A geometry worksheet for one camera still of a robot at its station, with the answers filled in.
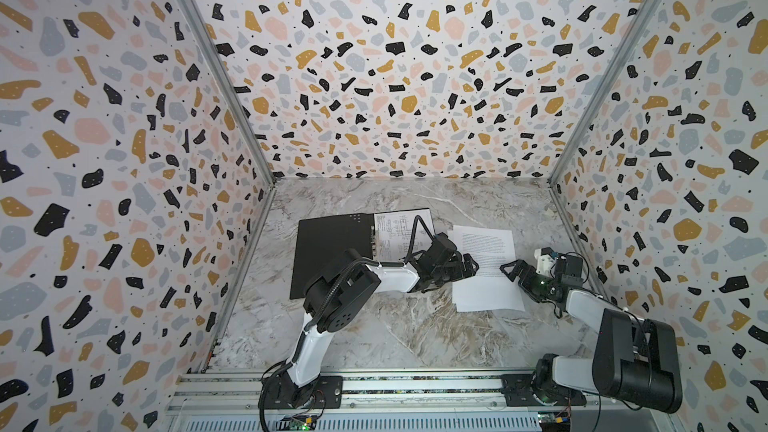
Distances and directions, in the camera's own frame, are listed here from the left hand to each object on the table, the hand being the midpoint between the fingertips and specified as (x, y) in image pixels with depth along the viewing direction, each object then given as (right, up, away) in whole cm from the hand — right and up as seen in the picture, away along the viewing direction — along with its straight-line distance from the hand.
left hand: (474, 268), depth 89 cm
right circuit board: (+14, -33, -17) cm, 40 cm away
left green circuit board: (-45, -33, -19) cm, 59 cm away
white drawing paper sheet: (-25, +9, +17) cm, 31 cm away
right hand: (+11, -1, +2) cm, 11 cm away
